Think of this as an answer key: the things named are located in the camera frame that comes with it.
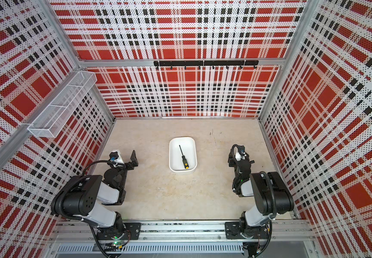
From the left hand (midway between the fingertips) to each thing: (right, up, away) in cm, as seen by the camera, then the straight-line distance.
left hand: (128, 151), depth 89 cm
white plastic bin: (+33, +2, +17) cm, 37 cm away
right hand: (+62, +1, +3) cm, 63 cm away
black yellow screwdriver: (+31, -8, +7) cm, 33 cm away
